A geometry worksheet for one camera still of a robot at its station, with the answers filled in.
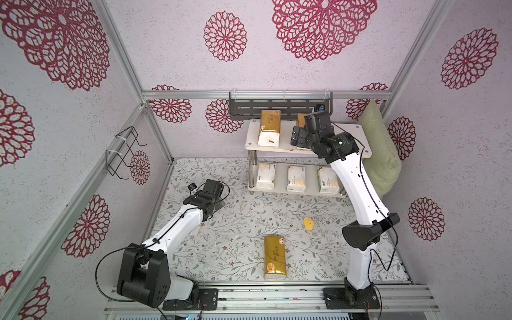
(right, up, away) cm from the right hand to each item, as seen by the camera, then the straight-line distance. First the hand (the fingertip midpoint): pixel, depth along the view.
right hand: (306, 132), depth 74 cm
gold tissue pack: (-11, -48, +2) cm, 49 cm away
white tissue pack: (-14, -16, +24) cm, 32 cm away
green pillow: (+27, -13, -4) cm, 30 cm away
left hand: (-39, -30, +13) cm, 51 cm away
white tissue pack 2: (+1, -18, +22) cm, 28 cm away
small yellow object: (+6, -38, +18) cm, 43 cm away
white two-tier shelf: (-3, -13, +30) cm, 33 cm away
